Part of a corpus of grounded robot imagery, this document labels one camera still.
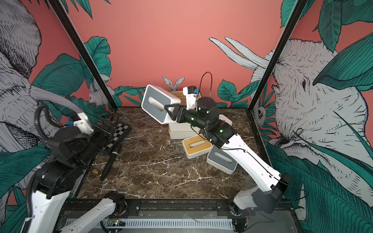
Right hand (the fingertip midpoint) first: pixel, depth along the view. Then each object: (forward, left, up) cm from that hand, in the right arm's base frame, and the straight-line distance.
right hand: (168, 105), depth 59 cm
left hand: (-6, +19, -1) cm, 20 cm away
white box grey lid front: (-2, -28, -45) cm, 53 cm away
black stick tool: (-7, +40, -42) cm, 59 cm away
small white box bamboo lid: (+5, -13, -43) cm, 45 cm away
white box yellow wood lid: (+11, -3, -35) cm, 37 cm away
